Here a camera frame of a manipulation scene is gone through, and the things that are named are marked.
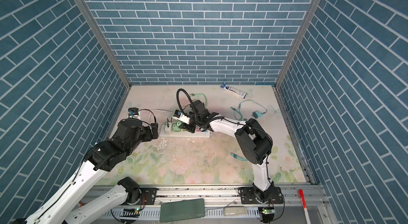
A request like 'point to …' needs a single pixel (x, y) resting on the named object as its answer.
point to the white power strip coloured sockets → (197, 134)
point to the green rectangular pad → (176, 210)
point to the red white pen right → (304, 206)
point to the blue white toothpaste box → (233, 91)
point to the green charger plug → (175, 126)
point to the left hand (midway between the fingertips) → (150, 125)
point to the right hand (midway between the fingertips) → (179, 121)
